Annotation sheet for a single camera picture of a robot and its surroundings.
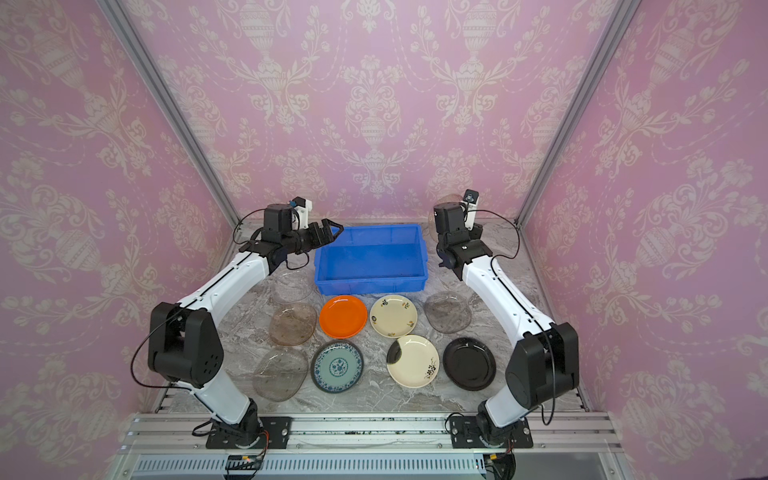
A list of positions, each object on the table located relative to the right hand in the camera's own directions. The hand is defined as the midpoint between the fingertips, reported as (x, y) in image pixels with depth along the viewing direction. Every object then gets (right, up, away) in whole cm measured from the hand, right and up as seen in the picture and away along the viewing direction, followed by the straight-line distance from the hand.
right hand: (467, 222), depth 82 cm
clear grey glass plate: (-52, -43, +1) cm, 67 cm away
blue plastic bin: (-28, -11, +27) cm, 40 cm away
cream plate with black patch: (-15, -40, +3) cm, 42 cm away
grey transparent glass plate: (-3, -28, +14) cm, 31 cm away
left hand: (-37, -2, +4) cm, 37 cm away
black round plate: (+1, -40, +1) cm, 40 cm away
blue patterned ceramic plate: (-36, -41, +3) cm, 55 cm away
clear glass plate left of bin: (-54, -20, +20) cm, 62 cm away
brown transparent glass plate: (-52, -31, +12) cm, 62 cm away
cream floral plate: (-20, -29, +12) cm, 37 cm away
